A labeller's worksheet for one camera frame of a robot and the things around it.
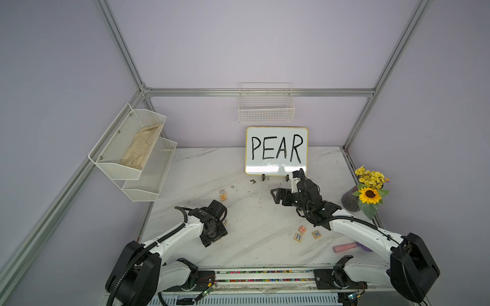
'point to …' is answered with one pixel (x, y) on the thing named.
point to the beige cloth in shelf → (135, 155)
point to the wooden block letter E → (223, 197)
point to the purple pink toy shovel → (344, 247)
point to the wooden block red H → (302, 229)
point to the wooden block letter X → (316, 234)
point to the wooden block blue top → (222, 192)
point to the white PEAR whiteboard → (273, 150)
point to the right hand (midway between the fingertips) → (274, 193)
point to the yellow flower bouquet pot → (367, 195)
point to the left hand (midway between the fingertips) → (219, 239)
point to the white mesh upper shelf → (122, 152)
